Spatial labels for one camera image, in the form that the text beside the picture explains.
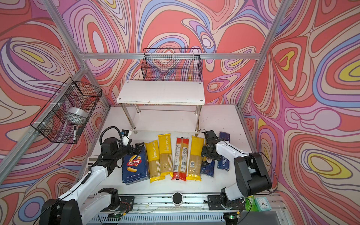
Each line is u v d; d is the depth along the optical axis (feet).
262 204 2.36
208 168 2.72
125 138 2.33
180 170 2.70
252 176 1.44
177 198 2.32
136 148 2.47
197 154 2.91
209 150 2.21
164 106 4.03
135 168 2.63
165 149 2.98
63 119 2.37
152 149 2.99
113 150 2.17
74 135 2.35
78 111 2.41
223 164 2.76
